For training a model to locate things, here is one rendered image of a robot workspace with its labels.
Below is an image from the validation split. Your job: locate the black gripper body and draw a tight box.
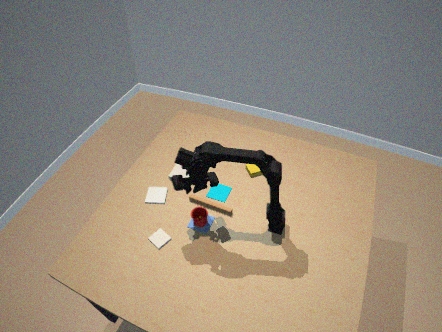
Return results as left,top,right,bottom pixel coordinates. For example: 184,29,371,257
171,166,219,191

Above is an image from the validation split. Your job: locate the yellow flat block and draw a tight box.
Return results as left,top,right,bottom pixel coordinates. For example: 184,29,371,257
246,164,262,177

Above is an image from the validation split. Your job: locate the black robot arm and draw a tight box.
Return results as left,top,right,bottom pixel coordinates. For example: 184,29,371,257
174,141,285,235

